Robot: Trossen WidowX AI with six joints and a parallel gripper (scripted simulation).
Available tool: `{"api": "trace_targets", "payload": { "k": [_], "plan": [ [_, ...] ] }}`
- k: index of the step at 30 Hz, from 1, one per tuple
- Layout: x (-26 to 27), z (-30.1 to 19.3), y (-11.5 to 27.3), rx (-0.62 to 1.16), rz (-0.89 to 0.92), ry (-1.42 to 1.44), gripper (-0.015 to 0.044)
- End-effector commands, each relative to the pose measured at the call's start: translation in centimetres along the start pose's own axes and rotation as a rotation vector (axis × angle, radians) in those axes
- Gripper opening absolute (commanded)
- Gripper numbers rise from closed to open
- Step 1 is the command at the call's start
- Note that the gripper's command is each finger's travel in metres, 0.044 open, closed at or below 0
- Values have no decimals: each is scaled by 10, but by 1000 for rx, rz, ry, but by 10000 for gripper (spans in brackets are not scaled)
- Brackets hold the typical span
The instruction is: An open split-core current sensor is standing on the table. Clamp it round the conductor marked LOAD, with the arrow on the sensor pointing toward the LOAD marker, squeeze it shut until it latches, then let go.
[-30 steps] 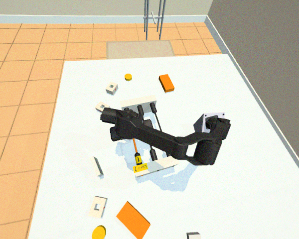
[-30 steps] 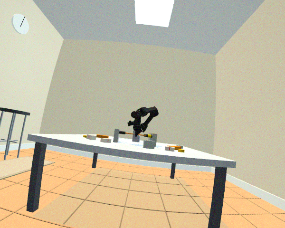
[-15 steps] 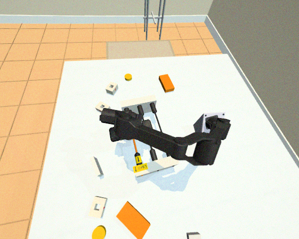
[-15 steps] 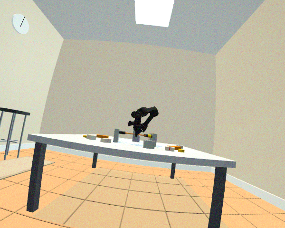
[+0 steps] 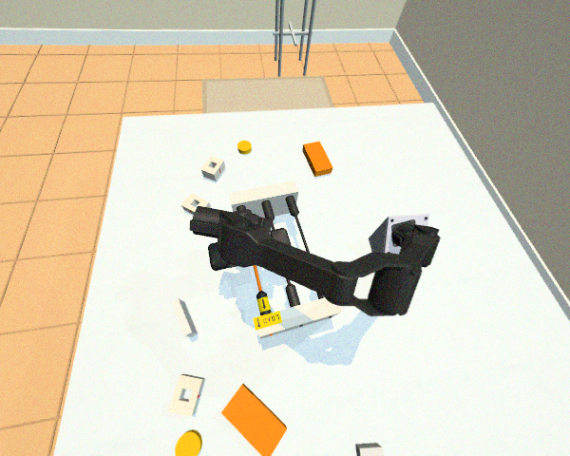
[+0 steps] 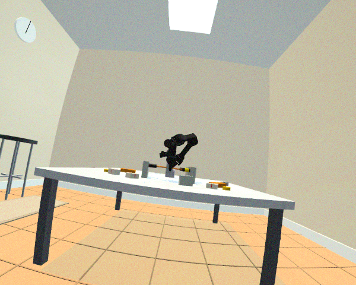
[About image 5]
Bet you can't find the orange rectangular block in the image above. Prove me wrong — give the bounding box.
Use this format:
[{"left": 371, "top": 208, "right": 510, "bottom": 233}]
[
  {"left": 302, "top": 142, "right": 333, "bottom": 177},
  {"left": 221, "top": 383, "right": 287, "bottom": 456}
]

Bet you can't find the yellow round disc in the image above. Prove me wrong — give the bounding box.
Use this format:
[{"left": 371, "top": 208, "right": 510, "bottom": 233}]
[
  {"left": 175, "top": 429, "right": 202, "bottom": 456},
  {"left": 237, "top": 141, "right": 252, "bottom": 155}
]

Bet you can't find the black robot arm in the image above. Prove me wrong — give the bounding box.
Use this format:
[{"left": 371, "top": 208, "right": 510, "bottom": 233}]
[{"left": 190, "top": 206, "right": 441, "bottom": 316}]

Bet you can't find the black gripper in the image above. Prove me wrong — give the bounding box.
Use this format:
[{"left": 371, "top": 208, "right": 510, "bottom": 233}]
[{"left": 208, "top": 228, "right": 292, "bottom": 271}]

